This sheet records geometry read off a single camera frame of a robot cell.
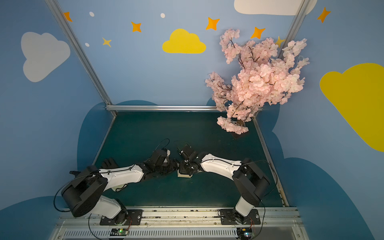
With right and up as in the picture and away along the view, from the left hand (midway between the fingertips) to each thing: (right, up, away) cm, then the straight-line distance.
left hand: (182, 167), depth 86 cm
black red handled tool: (-50, +2, -17) cm, 52 cm away
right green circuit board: (+32, -27, -15) cm, 45 cm away
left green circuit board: (-29, -27, -15) cm, 43 cm away
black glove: (-46, +1, +5) cm, 47 cm away
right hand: (0, -1, +1) cm, 1 cm away
